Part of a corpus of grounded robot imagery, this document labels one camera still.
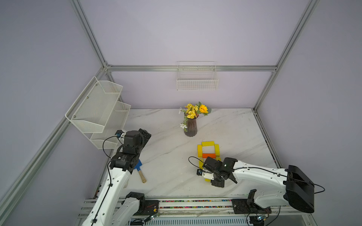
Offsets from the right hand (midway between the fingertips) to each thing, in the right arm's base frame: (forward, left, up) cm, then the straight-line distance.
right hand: (217, 178), depth 81 cm
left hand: (+16, +42, +20) cm, 49 cm away
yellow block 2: (+1, +3, +24) cm, 24 cm away
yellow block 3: (-4, +7, +9) cm, 12 cm away
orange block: (+16, +4, -2) cm, 16 cm away
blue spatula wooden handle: (+9, +49, -1) cm, 50 cm away
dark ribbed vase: (+36, +13, +3) cm, 38 cm away
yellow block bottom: (+25, +1, -2) cm, 25 cm away
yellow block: (+19, +9, -3) cm, 21 cm away
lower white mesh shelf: (+8, +52, +32) cm, 62 cm away
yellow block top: (+20, -4, -3) cm, 20 cm away
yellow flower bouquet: (+31, +14, +25) cm, 42 cm away
